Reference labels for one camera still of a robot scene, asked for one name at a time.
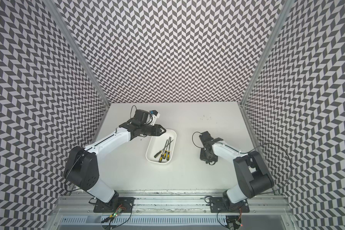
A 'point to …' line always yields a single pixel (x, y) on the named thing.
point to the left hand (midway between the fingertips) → (163, 131)
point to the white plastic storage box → (155, 143)
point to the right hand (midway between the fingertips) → (206, 161)
